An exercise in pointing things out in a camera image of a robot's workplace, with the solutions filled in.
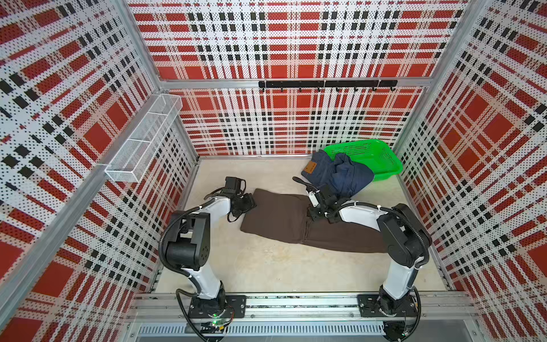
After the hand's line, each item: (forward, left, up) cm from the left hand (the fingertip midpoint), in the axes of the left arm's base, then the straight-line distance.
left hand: (254, 204), depth 97 cm
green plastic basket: (+35, -64, -1) cm, 73 cm away
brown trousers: (-5, -14, -2) cm, 15 cm away
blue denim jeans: (+15, -39, +7) cm, 43 cm away
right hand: (-2, -28, -1) cm, 28 cm away
